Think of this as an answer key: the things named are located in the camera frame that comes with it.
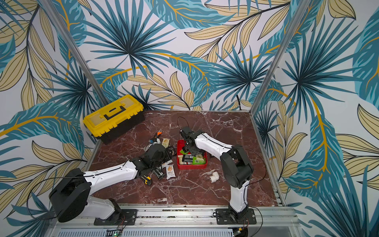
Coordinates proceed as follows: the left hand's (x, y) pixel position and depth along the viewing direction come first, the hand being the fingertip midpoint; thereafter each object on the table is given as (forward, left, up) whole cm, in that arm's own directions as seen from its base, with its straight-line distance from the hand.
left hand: (171, 154), depth 85 cm
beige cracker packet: (+12, +6, -8) cm, 16 cm away
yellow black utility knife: (-12, +13, -8) cm, 20 cm away
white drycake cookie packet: (-7, +1, -9) cm, 11 cm away
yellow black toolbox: (+16, +40, +6) cm, 44 cm away
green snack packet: (-2, -15, -5) cm, 16 cm away
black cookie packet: (-9, +7, -8) cm, 14 cm away
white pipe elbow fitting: (-11, -25, -7) cm, 28 cm away
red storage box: (+12, -4, -8) cm, 15 cm away
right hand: (+7, -17, -3) cm, 18 cm away
